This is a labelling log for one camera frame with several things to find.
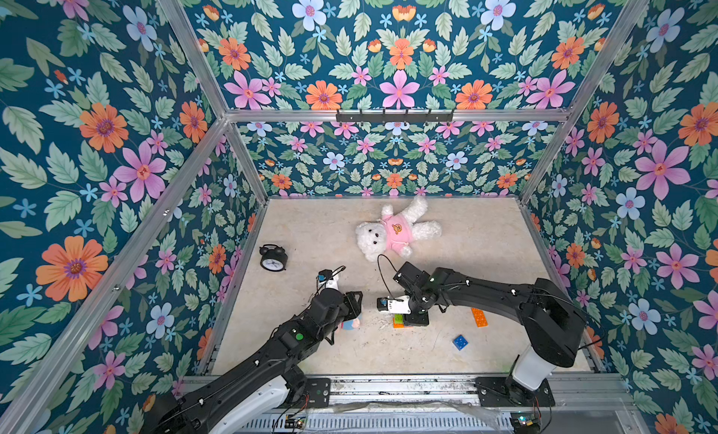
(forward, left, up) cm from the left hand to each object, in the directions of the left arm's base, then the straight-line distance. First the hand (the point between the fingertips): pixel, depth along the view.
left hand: (364, 296), depth 80 cm
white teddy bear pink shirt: (+25, -12, -3) cm, 28 cm away
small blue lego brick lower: (-12, -28, -10) cm, 32 cm away
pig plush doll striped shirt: (-5, +5, -7) cm, 10 cm away
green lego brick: (-7, -10, -2) cm, 12 cm away
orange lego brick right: (-5, -35, -10) cm, 37 cm away
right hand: (-2, -13, -8) cm, 15 cm away
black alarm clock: (+18, +30, -4) cm, 35 cm away
